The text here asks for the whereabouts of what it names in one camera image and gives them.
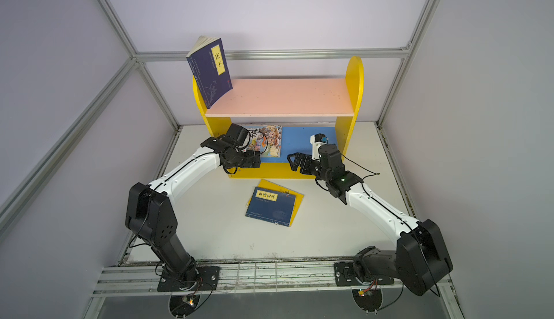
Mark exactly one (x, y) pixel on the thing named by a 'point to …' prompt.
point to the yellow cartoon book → (267, 185)
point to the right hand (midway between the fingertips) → (298, 155)
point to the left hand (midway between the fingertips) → (247, 156)
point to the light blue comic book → (273, 134)
